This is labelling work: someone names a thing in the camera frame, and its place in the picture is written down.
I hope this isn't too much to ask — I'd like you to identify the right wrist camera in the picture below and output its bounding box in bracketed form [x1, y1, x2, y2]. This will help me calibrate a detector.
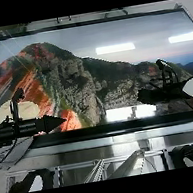
[153, 55, 182, 90]

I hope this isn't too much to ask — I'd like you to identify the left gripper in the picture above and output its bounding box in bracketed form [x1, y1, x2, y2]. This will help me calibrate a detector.
[7, 115, 48, 140]

